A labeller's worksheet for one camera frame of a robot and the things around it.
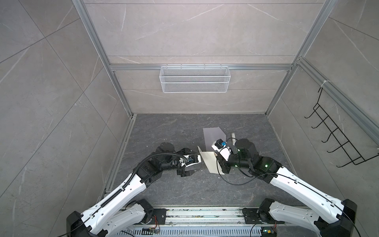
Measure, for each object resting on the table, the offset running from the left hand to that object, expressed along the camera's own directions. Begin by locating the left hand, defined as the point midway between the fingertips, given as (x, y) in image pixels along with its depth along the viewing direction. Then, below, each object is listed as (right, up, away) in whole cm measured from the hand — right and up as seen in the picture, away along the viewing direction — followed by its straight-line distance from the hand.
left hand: (196, 155), depth 69 cm
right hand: (+8, -1, +2) cm, 8 cm away
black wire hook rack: (+65, +2, -10) cm, 66 cm away
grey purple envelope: (+12, +7, +38) cm, 40 cm away
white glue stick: (+28, +7, +35) cm, 45 cm away
